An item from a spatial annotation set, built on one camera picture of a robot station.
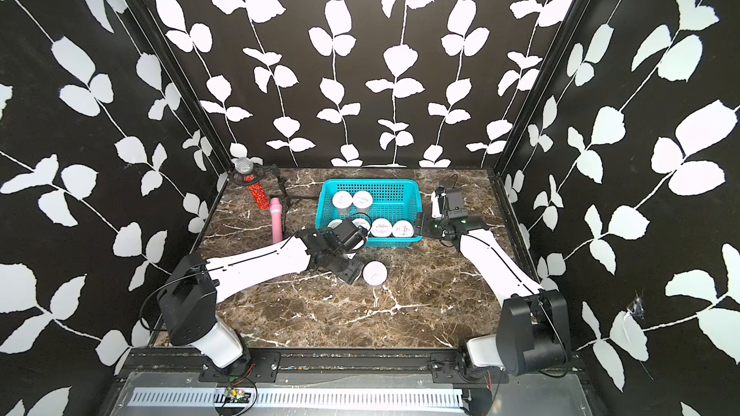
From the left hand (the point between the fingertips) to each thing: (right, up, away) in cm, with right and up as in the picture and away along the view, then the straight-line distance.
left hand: (353, 263), depth 84 cm
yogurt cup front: (-6, +18, +17) cm, 26 cm away
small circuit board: (-29, -30, -13) cm, 44 cm away
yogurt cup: (+2, +18, +18) cm, 25 cm away
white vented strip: (-12, -30, -14) cm, 36 cm away
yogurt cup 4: (+15, +9, +10) cm, 20 cm away
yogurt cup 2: (-7, +11, +11) cm, 17 cm away
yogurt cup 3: (+8, +9, +14) cm, 18 cm away
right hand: (+20, +13, +3) cm, 25 cm away
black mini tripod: (-26, +18, +18) cm, 37 cm away
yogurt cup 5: (+6, -3, +1) cm, 7 cm away
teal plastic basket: (+13, +18, +24) cm, 33 cm away
